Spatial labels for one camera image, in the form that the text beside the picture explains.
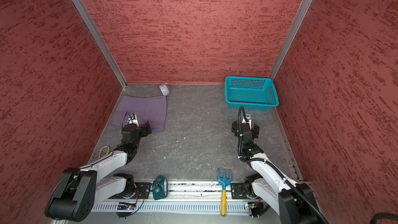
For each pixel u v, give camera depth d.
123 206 0.73
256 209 0.71
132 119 0.76
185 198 0.73
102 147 0.85
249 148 0.63
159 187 0.68
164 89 1.09
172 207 0.77
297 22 0.85
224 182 0.75
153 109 1.05
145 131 0.81
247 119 0.71
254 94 1.17
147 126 0.83
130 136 0.66
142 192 0.70
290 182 0.44
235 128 0.80
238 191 0.74
